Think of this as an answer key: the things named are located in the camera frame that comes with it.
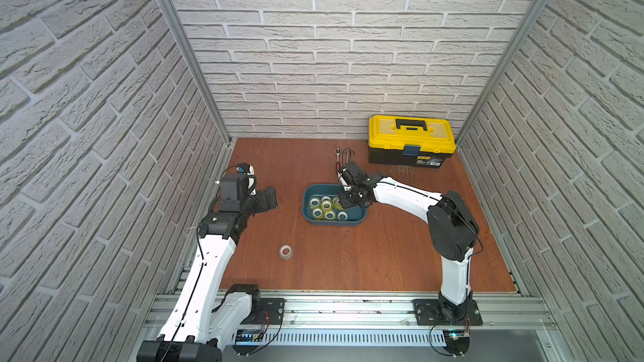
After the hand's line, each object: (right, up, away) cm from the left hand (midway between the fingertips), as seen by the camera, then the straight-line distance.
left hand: (264, 187), depth 77 cm
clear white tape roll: (+5, -23, +8) cm, 25 cm away
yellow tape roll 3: (+16, -11, +17) cm, 26 cm away
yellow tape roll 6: (+26, -12, +16) cm, 33 cm away
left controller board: (-3, -44, -6) cm, 45 cm away
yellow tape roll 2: (+19, -6, +20) cm, 29 cm away
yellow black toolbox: (+53, +17, +21) cm, 60 cm away
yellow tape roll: (+14, -8, +20) cm, 26 cm away
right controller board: (+57, -43, -8) cm, 72 cm away
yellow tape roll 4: (+20, -8, +17) cm, 28 cm away
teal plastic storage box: (+18, -9, +17) cm, 26 cm away
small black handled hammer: (+30, +13, +36) cm, 49 cm away
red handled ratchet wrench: (+25, +14, +36) cm, 46 cm away
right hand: (+28, -6, +16) cm, 33 cm away
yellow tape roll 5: (+21, -12, +15) cm, 29 cm away
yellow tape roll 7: (+23, -7, +11) cm, 27 cm away
